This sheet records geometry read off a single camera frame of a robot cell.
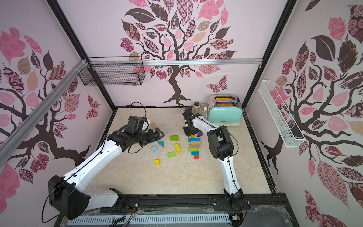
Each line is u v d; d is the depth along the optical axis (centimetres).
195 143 99
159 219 70
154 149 92
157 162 88
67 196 39
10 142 50
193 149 95
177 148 93
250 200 74
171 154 92
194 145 96
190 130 88
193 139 98
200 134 100
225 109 97
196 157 92
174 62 93
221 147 58
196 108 110
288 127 67
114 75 121
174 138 101
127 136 56
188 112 86
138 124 61
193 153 93
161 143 97
